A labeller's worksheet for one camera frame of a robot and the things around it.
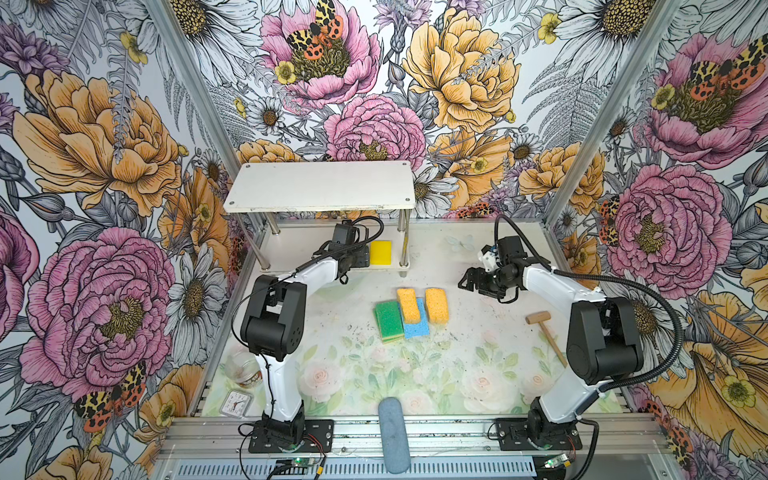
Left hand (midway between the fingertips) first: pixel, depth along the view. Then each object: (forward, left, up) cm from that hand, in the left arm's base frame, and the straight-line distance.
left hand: (355, 260), depth 101 cm
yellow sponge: (+2, -9, +1) cm, 9 cm away
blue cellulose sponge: (-23, -19, -4) cm, 30 cm away
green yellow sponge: (-20, -11, -3) cm, 24 cm away
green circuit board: (-54, +10, -7) cm, 55 cm away
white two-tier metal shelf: (+2, +2, +26) cm, 26 cm away
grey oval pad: (-50, -12, -4) cm, 51 cm away
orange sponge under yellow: (-15, -26, -4) cm, 30 cm away
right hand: (-14, -36, +1) cm, 38 cm away
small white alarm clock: (-42, +29, -6) cm, 51 cm away
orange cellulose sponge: (-16, -17, -2) cm, 23 cm away
